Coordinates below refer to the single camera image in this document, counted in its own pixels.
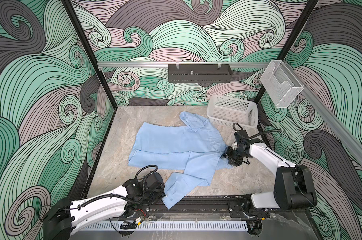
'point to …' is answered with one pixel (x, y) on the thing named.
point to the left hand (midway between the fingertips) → (167, 195)
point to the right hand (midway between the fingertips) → (224, 158)
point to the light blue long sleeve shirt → (197, 148)
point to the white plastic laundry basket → (225, 111)
